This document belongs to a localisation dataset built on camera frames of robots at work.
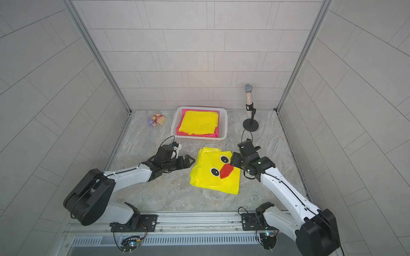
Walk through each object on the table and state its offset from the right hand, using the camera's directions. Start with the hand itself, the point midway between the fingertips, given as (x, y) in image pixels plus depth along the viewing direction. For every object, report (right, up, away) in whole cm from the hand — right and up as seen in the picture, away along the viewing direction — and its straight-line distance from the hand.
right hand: (233, 159), depth 82 cm
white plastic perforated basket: (-5, +13, +14) cm, 20 cm away
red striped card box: (-48, +22, +27) cm, 59 cm away
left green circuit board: (-45, -31, -16) cm, 57 cm away
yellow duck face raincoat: (-11, -7, +5) cm, 14 cm away
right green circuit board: (+13, -32, -13) cm, 37 cm away
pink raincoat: (-8, +15, +13) cm, 22 cm away
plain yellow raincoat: (-22, +19, +19) cm, 34 cm away
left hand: (-22, -2, +6) cm, 23 cm away
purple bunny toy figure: (-52, +19, +24) cm, 61 cm away
